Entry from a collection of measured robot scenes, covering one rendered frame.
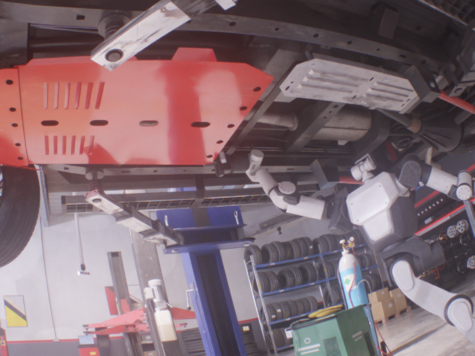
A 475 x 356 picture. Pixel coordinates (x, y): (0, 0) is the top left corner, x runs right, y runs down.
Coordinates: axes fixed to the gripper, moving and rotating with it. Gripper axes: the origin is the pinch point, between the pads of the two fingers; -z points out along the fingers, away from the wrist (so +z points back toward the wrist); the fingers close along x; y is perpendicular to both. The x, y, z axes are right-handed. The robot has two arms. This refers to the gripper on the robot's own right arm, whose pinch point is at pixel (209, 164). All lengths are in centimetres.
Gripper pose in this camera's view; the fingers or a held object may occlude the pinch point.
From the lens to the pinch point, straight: 197.4
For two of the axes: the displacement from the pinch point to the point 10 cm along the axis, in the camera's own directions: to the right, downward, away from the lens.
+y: -3.9, 4.4, 8.1
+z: 8.9, -0.3, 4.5
